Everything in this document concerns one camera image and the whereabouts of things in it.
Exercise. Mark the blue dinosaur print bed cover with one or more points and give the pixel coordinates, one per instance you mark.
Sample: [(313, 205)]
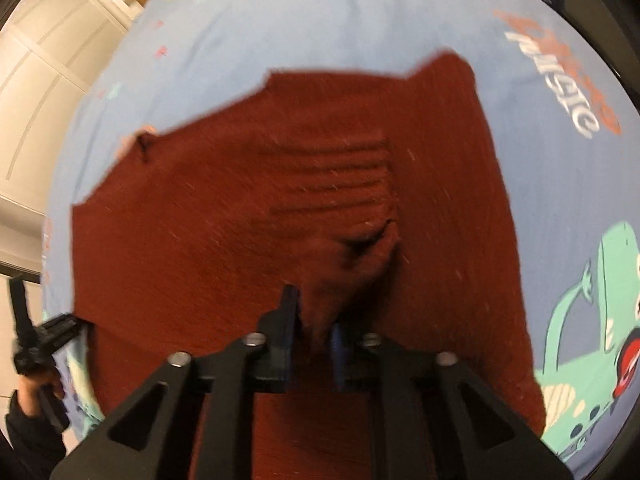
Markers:
[(325, 20)]

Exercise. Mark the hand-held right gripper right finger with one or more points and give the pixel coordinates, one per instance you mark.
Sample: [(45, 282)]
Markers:
[(337, 350)]

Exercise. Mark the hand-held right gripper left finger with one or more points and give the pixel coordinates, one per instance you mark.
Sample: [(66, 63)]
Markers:
[(292, 320)]

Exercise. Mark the cream wardrobe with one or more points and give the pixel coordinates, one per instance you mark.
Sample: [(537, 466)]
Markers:
[(45, 60)]

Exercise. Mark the person's left forearm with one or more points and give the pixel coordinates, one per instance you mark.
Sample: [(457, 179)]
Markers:
[(30, 445)]

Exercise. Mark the person's left hand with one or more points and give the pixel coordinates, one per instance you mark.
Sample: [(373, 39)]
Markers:
[(37, 395)]

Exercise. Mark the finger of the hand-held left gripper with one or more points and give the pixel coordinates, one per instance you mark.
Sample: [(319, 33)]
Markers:
[(65, 330)]

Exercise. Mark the dark red knitted sweater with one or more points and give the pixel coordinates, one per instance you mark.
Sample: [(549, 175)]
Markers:
[(250, 210)]

